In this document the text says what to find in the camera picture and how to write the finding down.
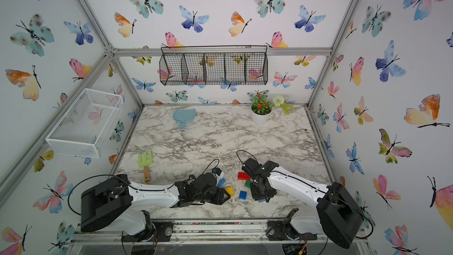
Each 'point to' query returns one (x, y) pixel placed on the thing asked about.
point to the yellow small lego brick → (230, 190)
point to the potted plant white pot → (260, 118)
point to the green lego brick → (248, 183)
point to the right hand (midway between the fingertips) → (261, 194)
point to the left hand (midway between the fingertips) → (230, 197)
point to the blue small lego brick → (243, 195)
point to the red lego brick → (243, 176)
